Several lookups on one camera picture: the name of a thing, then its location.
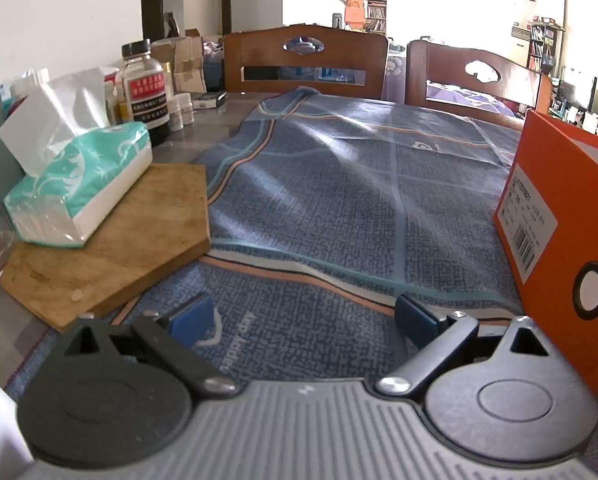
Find narrow bookshelf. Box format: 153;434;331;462
366;0;388;34

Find wooden chair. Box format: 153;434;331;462
405;39;552;131
223;24;390;101

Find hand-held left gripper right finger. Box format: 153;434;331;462
376;294;551;397

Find orange paper bag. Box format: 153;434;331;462
344;2;368;26

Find teal white tissue box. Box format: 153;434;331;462
0;67;154;248

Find wooden cutting board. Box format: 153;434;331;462
0;162;211;332

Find blue patterned tablecloth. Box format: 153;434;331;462
4;86;598;478

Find white container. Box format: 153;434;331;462
0;367;36;467

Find black cap red label bottle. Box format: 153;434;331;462
116;40;172;146

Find small black white box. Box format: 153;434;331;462
194;91;228;110

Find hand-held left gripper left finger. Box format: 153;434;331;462
54;294;241;402

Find black television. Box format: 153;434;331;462
560;66;598;112

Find dark wooden door frame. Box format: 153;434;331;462
141;0;166;42

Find tall cluttered bookshelf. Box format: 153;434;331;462
526;16;566;77

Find brown cardboard box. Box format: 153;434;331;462
151;35;207;95

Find orange cardboard box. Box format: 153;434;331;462
492;108;598;396

